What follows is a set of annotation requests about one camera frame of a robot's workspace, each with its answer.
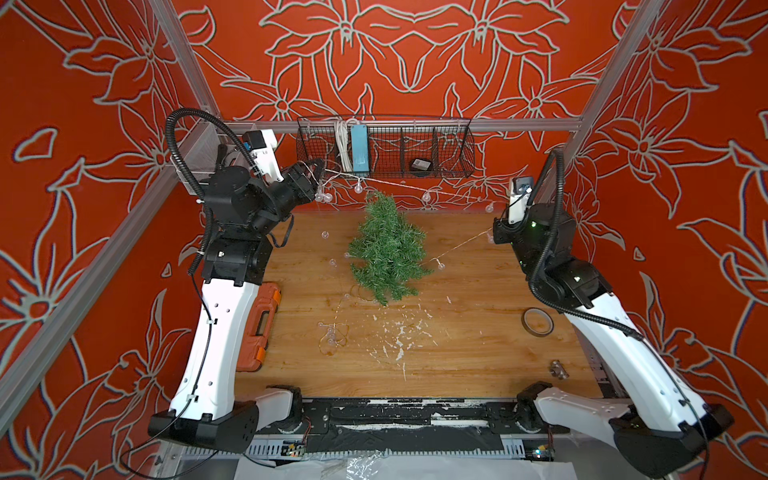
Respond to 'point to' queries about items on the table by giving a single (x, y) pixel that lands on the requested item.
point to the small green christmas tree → (388, 253)
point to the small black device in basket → (421, 164)
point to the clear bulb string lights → (334, 334)
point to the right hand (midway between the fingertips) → (504, 200)
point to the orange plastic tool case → (259, 327)
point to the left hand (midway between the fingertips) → (322, 158)
